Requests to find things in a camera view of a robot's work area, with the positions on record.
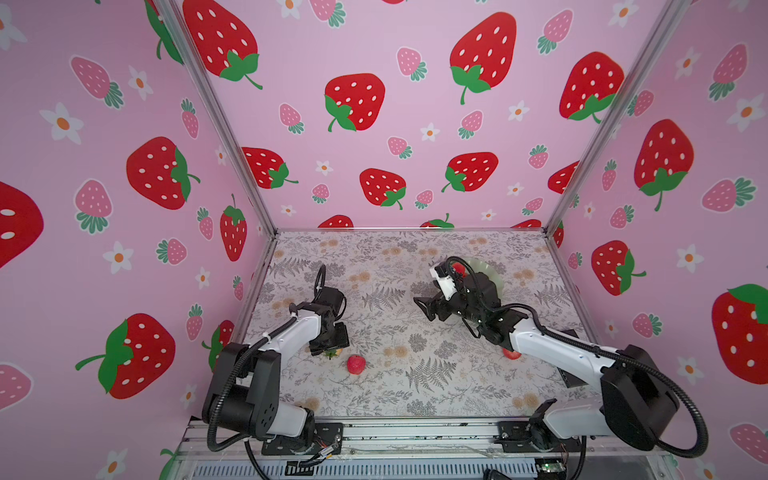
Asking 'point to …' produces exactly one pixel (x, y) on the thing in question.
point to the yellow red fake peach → (332, 352)
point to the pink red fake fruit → (356, 364)
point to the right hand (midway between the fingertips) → (424, 290)
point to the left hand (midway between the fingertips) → (337, 343)
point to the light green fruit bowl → (481, 266)
